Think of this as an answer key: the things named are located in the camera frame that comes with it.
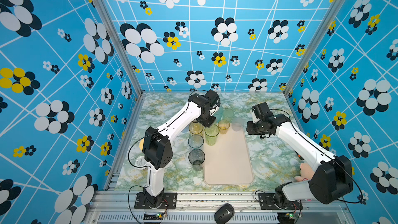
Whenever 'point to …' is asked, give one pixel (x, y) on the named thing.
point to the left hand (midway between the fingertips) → (208, 122)
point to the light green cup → (228, 114)
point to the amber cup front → (196, 128)
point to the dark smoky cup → (196, 157)
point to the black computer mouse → (224, 213)
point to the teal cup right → (218, 115)
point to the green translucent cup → (211, 134)
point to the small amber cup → (224, 125)
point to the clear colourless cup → (237, 124)
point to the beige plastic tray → (228, 162)
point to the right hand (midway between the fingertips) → (251, 128)
